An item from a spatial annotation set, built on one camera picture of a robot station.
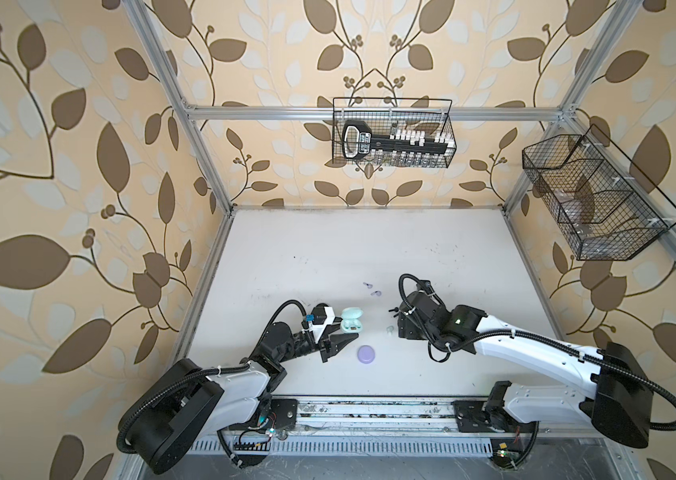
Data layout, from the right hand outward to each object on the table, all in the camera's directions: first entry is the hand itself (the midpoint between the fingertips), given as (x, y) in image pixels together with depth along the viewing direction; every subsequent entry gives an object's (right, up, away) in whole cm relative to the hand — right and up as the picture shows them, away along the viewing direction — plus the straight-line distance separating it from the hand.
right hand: (409, 326), depth 81 cm
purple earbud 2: (-7, +6, +14) cm, 17 cm away
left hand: (-15, +2, -7) cm, 17 cm away
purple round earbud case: (-12, -9, +4) cm, 15 cm away
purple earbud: (-10, +8, +18) cm, 22 cm away
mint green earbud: (-4, -3, +8) cm, 9 cm away
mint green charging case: (-16, +3, -7) cm, 18 cm away
